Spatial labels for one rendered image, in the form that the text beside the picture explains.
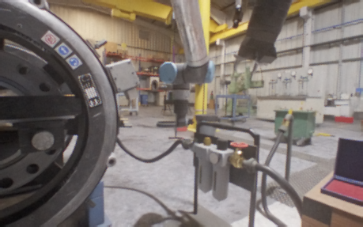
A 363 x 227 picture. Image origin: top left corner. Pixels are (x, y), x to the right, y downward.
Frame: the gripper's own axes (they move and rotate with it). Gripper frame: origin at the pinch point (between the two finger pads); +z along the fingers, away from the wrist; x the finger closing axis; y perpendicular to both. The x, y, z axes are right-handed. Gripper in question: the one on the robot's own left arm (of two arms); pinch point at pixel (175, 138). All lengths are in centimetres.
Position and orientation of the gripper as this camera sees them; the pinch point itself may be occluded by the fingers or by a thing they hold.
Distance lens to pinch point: 97.1
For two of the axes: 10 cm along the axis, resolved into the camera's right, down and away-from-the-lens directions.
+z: -0.2, 10.0, 0.8
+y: 9.9, 0.1, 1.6
